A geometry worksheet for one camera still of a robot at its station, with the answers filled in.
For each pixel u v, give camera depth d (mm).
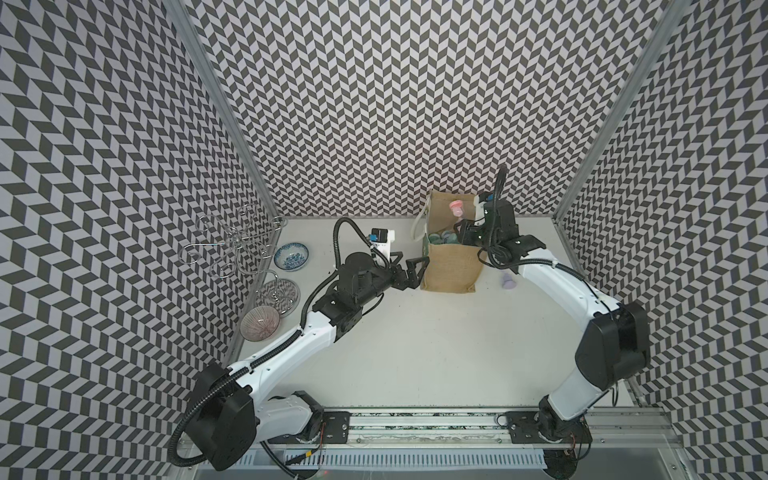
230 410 383
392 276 659
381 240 650
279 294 937
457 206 858
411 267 645
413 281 652
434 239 1083
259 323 889
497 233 646
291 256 1044
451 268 882
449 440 722
